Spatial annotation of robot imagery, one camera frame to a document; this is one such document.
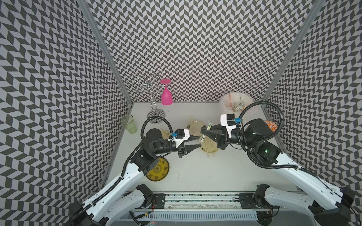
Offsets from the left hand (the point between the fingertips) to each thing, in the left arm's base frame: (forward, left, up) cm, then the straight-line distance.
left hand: (198, 142), depth 60 cm
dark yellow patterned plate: (-2, +22, -31) cm, 38 cm away
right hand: (+1, -1, +8) cm, 8 cm away
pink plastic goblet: (+41, +19, -12) cm, 47 cm away
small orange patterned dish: (+28, -55, -28) cm, 67 cm away
